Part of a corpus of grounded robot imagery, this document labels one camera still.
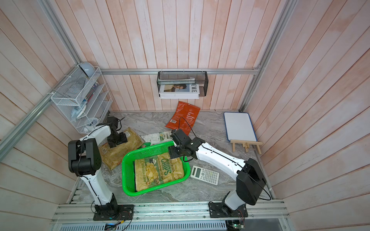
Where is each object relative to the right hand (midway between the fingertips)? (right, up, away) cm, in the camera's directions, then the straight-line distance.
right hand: (173, 150), depth 82 cm
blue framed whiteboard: (+51, +13, +28) cm, 59 cm away
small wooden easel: (+50, +1, +16) cm, 53 cm away
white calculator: (+19, -16, +3) cm, 25 cm away
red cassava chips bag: (+7, +20, +32) cm, 39 cm away
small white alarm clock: (-53, +15, +8) cm, 56 cm away
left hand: (-36, +2, +15) cm, 39 cm away
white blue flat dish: (-53, +21, -4) cm, 58 cm away
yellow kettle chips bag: (-13, -13, +2) cm, 18 cm away
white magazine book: (+3, +37, +11) cm, 39 cm away
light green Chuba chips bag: (-13, +5, +21) cm, 25 cm away
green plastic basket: (-27, -11, +1) cm, 29 cm away
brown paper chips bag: (-40, -6, +10) cm, 42 cm away
